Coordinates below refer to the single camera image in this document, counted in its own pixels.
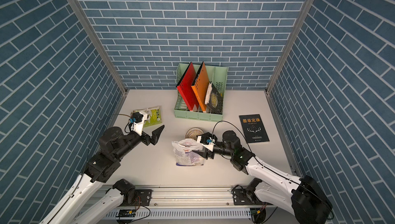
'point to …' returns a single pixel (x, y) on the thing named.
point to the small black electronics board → (126, 213)
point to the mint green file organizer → (217, 75)
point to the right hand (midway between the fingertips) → (198, 143)
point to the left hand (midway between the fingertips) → (159, 121)
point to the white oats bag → (184, 154)
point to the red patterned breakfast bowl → (193, 132)
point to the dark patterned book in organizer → (215, 103)
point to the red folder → (187, 88)
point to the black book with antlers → (253, 128)
